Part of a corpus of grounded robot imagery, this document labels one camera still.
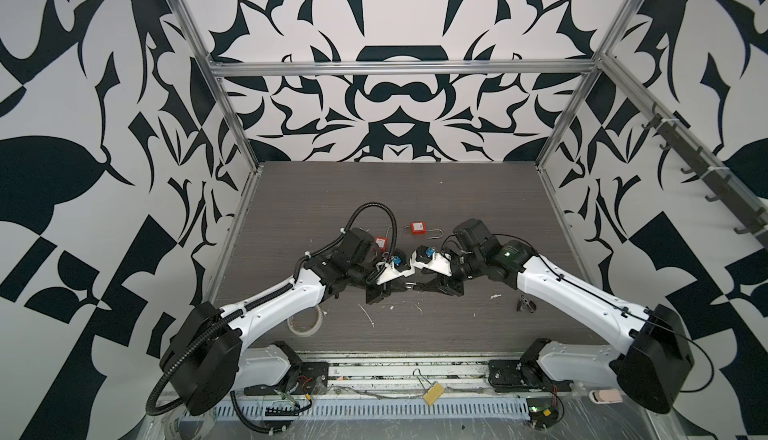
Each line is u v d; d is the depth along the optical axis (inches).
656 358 15.6
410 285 29.9
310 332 31.7
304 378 28.7
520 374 26.3
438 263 26.1
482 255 23.8
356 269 26.4
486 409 28.1
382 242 38.6
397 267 26.0
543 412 28.0
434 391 28.5
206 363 15.9
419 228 39.0
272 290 19.8
